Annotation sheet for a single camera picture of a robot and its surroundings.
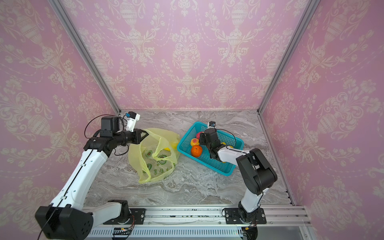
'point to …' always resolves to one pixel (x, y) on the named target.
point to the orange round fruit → (196, 151)
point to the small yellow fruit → (174, 146)
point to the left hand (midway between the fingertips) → (148, 133)
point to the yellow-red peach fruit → (195, 141)
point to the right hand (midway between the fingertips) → (204, 133)
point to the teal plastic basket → (184, 147)
